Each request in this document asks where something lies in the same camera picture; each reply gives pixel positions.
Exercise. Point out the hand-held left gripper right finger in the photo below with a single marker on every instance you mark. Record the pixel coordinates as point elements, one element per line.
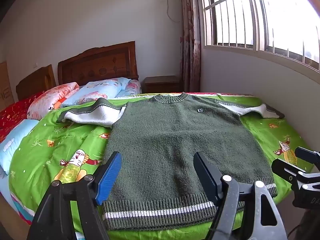
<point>203,172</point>

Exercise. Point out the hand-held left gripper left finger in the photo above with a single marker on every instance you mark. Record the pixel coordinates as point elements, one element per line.
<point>110,175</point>

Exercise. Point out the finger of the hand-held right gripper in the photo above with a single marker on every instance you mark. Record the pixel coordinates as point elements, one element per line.
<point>285,171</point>
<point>308,156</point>

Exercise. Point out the green knitted sweater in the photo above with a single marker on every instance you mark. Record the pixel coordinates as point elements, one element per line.
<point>162,135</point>

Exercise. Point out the green cartoon printed quilt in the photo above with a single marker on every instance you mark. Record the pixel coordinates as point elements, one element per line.
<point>62,135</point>

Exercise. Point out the blue floral pillow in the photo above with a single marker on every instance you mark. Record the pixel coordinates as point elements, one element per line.
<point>100,87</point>

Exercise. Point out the wooden nightstand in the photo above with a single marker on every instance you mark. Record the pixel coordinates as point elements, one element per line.
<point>160,85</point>

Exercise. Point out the pink floral quilt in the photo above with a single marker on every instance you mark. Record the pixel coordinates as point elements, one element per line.
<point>50,97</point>

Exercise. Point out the colourful striped bed sheet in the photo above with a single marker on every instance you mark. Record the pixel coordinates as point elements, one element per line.
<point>15,200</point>

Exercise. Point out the light blue cloud pillow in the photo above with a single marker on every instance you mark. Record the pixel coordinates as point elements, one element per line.
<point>15,140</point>

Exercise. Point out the large carved wooden headboard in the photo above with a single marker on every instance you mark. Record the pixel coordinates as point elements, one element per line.
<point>100,65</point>

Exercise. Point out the red printed blanket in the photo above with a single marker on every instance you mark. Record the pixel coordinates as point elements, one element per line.
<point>12,115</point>

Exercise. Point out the small wooden headboard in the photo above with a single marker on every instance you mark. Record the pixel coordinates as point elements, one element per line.
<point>35,82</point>

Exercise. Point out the pink floral curtain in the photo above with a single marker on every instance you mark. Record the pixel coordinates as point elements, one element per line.
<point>188,42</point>

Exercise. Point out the barred window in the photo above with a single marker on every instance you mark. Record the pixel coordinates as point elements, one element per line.
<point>250,17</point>

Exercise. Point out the wooden bed frame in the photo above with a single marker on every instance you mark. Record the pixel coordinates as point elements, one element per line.
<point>10,228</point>

